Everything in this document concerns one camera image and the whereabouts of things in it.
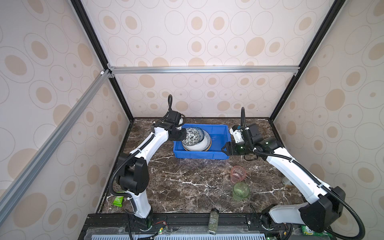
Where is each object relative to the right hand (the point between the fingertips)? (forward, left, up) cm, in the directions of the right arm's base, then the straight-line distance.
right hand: (226, 148), depth 78 cm
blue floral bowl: (+20, +12, -11) cm, 26 cm away
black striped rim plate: (+13, +11, -16) cm, 24 cm away
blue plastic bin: (+24, -1, -19) cm, 31 cm away
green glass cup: (-15, -9, -20) cm, 27 cm away
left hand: (+12, +20, -2) cm, 24 cm away
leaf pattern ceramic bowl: (+12, +18, -5) cm, 22 cm away
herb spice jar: (-30, +8, -16) cm, 35 cm away
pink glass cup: (-5, -9, -20) cm, 23 cm away
